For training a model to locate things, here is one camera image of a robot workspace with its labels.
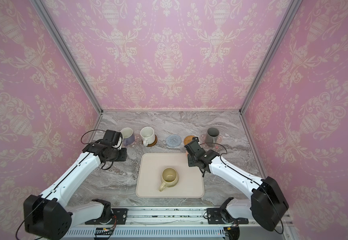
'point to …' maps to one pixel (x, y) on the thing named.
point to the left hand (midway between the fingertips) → (124, 155)
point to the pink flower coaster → (218, 146)
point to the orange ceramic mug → (187, 154)
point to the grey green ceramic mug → (211, 136)
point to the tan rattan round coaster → (188, 139)
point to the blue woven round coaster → (173, 140)
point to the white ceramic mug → (147, 134)
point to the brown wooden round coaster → (153, 144)
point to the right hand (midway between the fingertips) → (194, 157)
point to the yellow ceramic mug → (169, 176)
